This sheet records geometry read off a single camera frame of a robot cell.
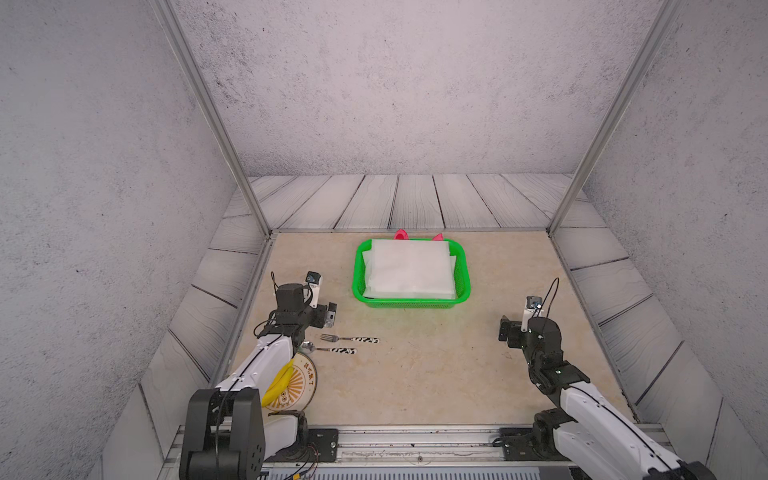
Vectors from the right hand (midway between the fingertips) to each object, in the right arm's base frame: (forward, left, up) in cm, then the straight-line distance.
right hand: (524, 317), depth 85 cm
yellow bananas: (-17, +66, -4) cm, 69 cm away
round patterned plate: (-17, +62, -9) cm, 65 cm away
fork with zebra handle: (-2, +55, -10) cm, 56 cm away
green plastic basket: (+15, +14, -4) cm, 21 cm away
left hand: (+5, +58, +1) cm, 58 cm away
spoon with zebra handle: (-6, +61, -7) cm, 62 cm away
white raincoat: (+19, +32, -2) cm, 37 cm away
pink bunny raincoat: (+31, +34, +2) cm, 46 cm away
